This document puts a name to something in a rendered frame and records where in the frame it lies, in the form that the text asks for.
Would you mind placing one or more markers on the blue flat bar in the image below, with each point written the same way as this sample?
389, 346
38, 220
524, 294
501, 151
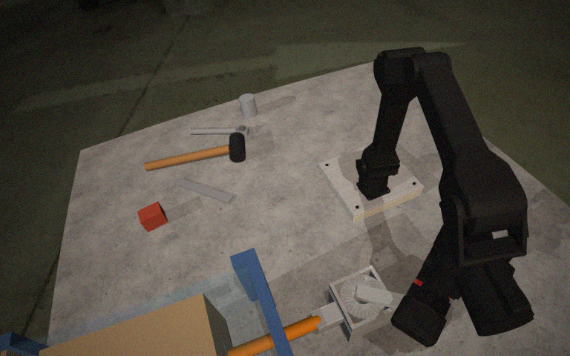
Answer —
267, 303

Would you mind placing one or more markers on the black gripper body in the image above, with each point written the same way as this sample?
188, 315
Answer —
420, 317

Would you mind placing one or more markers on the black-headed mallet with wooden handle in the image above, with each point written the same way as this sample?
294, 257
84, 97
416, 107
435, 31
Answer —
235, 149

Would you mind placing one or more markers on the dark grey cylinder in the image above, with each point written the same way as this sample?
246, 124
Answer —
247, 103

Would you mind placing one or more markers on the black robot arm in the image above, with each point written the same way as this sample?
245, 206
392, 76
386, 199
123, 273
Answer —
479, 192

